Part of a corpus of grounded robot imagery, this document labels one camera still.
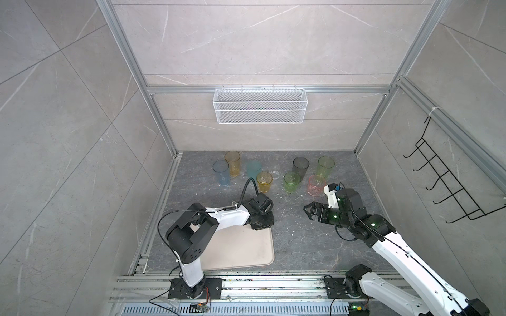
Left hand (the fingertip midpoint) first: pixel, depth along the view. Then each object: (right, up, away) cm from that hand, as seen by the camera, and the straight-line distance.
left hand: (274, 221), depth 89 cm
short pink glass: (+23, +15, +13) cm, 31 cm away
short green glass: (+10, +18, +12) cm, 24 cm away
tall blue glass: (-26, +24, +6) cm, 36 cm away
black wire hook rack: (+60, +14, -27) cm, 67 cm away
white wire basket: (-6, +57, +11) cm, 59 cm away
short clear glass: (+2, +22, +20) cm, 30 cm away
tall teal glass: (-10, +25, +25) cm, 37 cm away
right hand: (+14, +9, -13) cm, 21 cm away
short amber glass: (-4, +18, +15) cm, 24 cm away
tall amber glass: (-22, +30, +24) cm, 45 cm away
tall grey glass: (+14, +26, +8) cm, 30 cm away
